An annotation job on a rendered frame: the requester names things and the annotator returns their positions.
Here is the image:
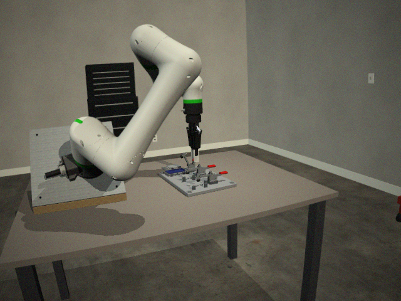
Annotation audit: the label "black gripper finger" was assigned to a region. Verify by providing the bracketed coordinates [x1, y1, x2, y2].
[191, 125, 202, 162]
[186, 126, 194, 161]

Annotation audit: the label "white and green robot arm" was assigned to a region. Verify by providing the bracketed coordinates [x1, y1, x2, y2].
[45, 24, 204, 181]

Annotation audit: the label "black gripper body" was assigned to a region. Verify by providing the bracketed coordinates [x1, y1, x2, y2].
[185, 115, 201, 134]

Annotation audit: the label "blue rectangular block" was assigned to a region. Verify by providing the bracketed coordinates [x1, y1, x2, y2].
[165, 168, 186, 175]

